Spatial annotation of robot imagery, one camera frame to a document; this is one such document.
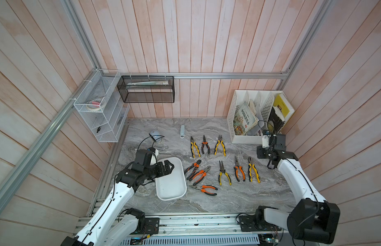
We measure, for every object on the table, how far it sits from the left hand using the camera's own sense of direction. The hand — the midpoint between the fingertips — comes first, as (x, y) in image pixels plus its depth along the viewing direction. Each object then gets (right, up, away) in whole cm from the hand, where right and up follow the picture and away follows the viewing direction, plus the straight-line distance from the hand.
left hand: (167, 170), depth 77 cm
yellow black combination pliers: (+14, +12, +27) cm, 33 cm away
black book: (+67, +27, +17) cm, 74 cm away
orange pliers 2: (+41, -3, +15) cm, 44 cm away
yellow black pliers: (+32, -4, +15) cm, 36 cm away
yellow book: (+70, +33, +13) cm, 79 cm away
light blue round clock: (-11, +17, +25) cm, 32 cm away
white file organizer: (+58, +39, +21) cm, 73 cm away
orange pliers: (+16, -1, +16) cm, 23 cm away
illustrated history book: (+48, +28, +21) cm, 59 cm away
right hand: (+54, +11, +8) cm, 56 cm away
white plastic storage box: (+2, -11, +9) cm, 14 cm away
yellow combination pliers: (+34, +14, +30) cm, 47 cm away
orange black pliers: (+21, -4, +13) cm, 25 cm away
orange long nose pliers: (+19, -12, +7) cm, 23 cm away
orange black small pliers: (+22, +12, +27) cm, 37 cm away
